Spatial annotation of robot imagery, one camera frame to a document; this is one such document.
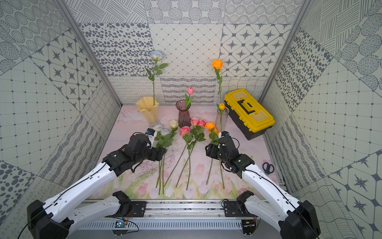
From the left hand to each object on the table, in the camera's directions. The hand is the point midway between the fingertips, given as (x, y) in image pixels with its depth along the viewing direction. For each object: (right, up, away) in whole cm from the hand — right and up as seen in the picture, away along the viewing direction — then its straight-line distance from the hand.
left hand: (158, 144), depth 77 cm
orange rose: (+28, +8, +24) cm, 38 cm away
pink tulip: (+15, +25, +15) cm, 33 cm away
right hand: (+28, -4, +4) cm, 29 cm away
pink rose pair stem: (+21, +8, +27) cm, 35 cm away
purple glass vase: (+12, +14, +24) cm, 30 cm away
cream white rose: (+4, +9, +26) cm, 28 cm away
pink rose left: (+12, +4, +24) cm, 27 cm away
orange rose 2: (+33, -1, +21) cm, 39 cm away
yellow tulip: (+34, +20, +2) cm, 39 cm away
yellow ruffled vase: (-12, +22, +21) cm, 33 cm away
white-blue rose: (-1, +1, +18) cm, 18 cm away
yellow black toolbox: (+53, +17, +16) cm, 58 cm away
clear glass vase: (+37, +14, +21) cm, 45 cm away
